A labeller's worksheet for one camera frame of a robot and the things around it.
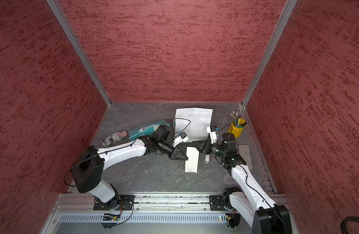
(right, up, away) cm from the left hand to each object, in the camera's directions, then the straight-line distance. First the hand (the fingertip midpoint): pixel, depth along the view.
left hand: (185, 161), depth 74 cm
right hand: (+6, +8, +4) cm, 11 cm away
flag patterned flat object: (-48, +9, +22) cm, 53 cm away
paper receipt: (+4, -2, +2) cm, 4 cm away
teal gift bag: (-21, +17, +2) cm, 27 cm away
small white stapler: (+13, -2, +13) cm, 19 cm away
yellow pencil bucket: (+35, +16, +20) cm, 43 cm away
